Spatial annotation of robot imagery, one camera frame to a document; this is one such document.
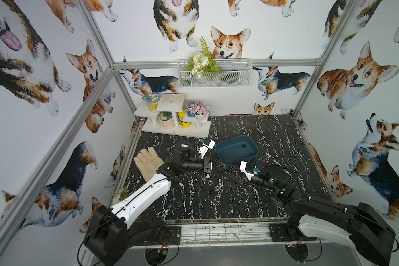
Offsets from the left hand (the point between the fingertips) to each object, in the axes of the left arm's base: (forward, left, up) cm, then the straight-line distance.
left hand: (223, 163), depth 68 cm
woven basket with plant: (+44, +34, -20) cm, 59 cm away
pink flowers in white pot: (+34, +10, -1) cm, 35 cm away
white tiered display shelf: (+43, +26, -5) cm, 51 cm away
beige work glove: (+15, +42, -26) cm, 52 cm away
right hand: (+2, -3, 0) cm, 3 cm away
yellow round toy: (+41, +23, -13) cm, 49 cm away
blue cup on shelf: (+39, +17, -4) cm, 43 cm away
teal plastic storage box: (+24, -10, -28) cm, 38 cm away
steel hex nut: (-1, +2, -26) cm, 26 cm away
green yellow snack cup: (+45, +38, -3) cm, 59 cm away
